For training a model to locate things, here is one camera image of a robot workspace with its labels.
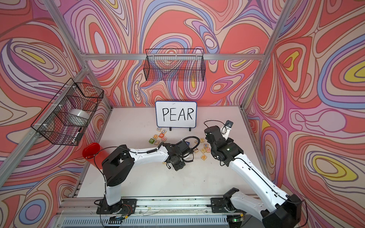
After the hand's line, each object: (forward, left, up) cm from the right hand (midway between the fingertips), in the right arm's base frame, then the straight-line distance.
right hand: (218, 138), depth 77 cm
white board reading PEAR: (+26, +24, -7) cm, 36 cm away
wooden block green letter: (+3, +6, -19) cm, 20 cm away
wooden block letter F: (+11, +39, -19) cm, 44 cm away
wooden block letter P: (-2, +9, +1) cm, 10 cm away
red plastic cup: (-3, +70, -5) cm, 70 cm away
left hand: (-6, +21, -20) cm, 30 cm away
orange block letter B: (+16, +36, -19) cm, 43 cm away
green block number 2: (+12, +42, -18) cm, 47 cm away
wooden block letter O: (+21, +37, -18) cm, 47 cm away
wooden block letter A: (-2, +7, -19) cm, 21 cm away
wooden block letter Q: (+15, +40, -19) cm, 47 cm away
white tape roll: (+6, +72, +14) cm, 73 cm away
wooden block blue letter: (+7, +4, -19) cm, 21 cm away
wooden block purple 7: (+3, +11, -19) cm, 22 cm away
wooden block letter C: (+19, +34, -19) cm, 43 cm away
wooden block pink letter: (+3, +3, -19) cm, 19 cm away
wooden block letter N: (+12, +33, -18) cm, 40 cm away
